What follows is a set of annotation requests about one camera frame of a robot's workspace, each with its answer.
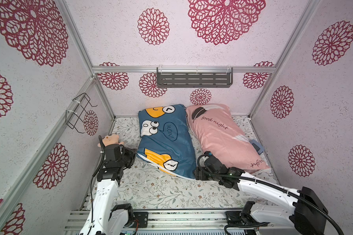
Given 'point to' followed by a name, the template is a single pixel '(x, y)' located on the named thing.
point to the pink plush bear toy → (111, 139)
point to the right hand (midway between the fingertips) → (196, 171)
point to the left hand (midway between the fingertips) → (137, 148)
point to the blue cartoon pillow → (164, 140)
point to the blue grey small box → (257, 146)
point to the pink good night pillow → (219, 133)
